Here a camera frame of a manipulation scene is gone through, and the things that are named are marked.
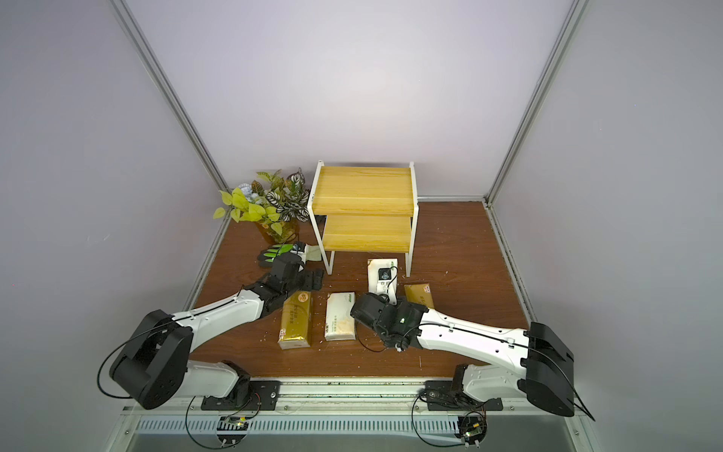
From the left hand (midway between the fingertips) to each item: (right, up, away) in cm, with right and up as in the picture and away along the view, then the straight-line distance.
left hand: (315, 267), depth 90 cm
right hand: (+20, -6, -12) cm, 25 cm away
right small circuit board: (+44, -37, -20) cm, 61 cm away
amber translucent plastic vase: (-11, +12, -2) cm, 16 cm away
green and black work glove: (0, +5, -7) cm, 9 cm away
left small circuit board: (-18, -40, -18) cm, 47 cm away
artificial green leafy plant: (-12, +22, -5) cm, 26 cm away
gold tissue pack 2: (+34, -7, -5) cm, 35 cm away
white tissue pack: (+21, +1, -22) cm, 31 cm away
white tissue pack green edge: (+9, -15, -9) cm, 19 cm away
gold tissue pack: (-3, -14, -11) cm, 18 cm away
